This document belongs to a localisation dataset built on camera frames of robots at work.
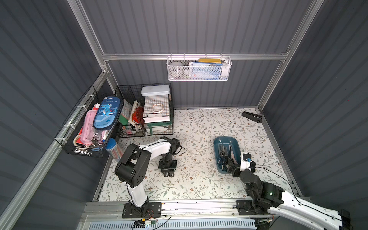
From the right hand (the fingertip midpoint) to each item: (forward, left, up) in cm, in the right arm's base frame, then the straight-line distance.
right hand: (239, 158), depth 77 cm
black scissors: (+5, +6, -11) cm, 14 cm away
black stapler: (+41, -26, -13) cm, 50 cm away
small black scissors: (-4, +40, -13) cm, 42 cm away
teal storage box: (+19, -1, -13) cm, 23 cm away
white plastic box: (+48, +52, +9) cm, 71 cm away
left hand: (-4, +40, -14) cm, 42 cm away
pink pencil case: (+6, +76, +18) cm, 79 cm away
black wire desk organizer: (+31, +56, +6) cm, 64 cm away
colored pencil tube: (+4, +69, +5) cm, 69 cm away
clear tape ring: (+32, +48, +7) cm, 59 cm away
